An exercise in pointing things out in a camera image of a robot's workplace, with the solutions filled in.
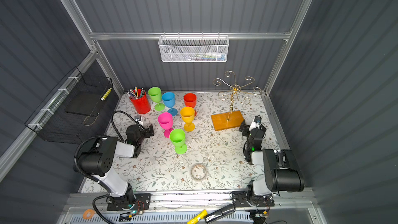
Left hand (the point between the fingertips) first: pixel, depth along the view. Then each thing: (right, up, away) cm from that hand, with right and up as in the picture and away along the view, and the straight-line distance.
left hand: (142, 125), depth 97 cm
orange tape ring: (-13, -38, -26) cm, 48 cm away
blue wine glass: (+16, +17, +5) cm, 24 cm away
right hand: (+68, +2, -7) cm, 69 cm away
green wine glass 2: (+24, -6, -11) cm, 27 cm away
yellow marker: (+37, -37, -28) cm, 59 cm away
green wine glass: (+6, +20, +5) cm, 22 cm away
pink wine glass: (+16, +3, -5) cm, 17 cm away
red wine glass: (+30, +16, +5) cm, 34 cm away
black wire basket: (-25, +11, -23) cm, 36 cm away
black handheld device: (+45, -35, -30) cm, 64 cm away
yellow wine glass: (+28, +6, +2) cm, 29 cm away
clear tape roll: (+36, -23, -14) cm, 45 cm away
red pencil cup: (-2, +17, +1) cm, 17 cm away
